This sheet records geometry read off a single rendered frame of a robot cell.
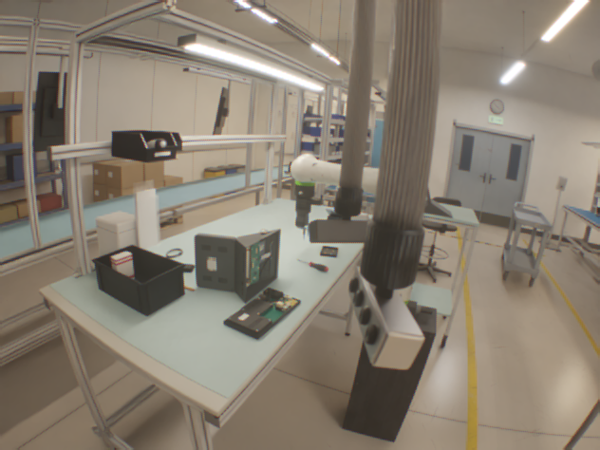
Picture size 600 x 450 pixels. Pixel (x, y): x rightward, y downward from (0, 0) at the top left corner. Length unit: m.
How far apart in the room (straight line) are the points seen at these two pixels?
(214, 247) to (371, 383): 1.04
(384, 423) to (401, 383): 0.33
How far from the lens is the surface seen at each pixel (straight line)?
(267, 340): 0.97
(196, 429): 0.97
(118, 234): 1.33
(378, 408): 1.85
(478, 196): 7.69
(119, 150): 1.31
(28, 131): 1.98
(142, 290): 1.06
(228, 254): 1.15
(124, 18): 1.09
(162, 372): 0.88
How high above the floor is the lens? 1.59
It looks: 17 degrees down
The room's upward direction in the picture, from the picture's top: 5 degrees clockwise
